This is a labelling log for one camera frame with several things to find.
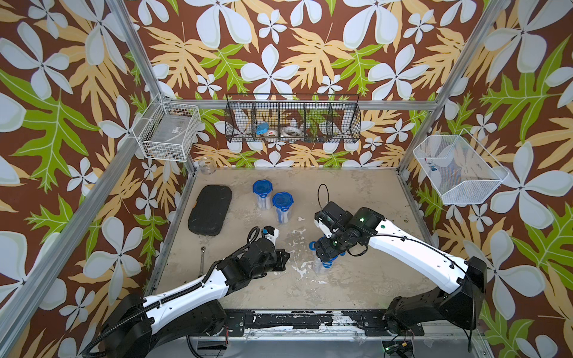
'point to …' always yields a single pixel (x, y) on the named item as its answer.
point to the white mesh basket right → (459, 168)
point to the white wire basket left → (168, 130)
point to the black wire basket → (293, 117)
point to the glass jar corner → (207, 165)
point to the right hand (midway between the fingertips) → (323, 249)
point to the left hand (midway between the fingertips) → (293, 253)
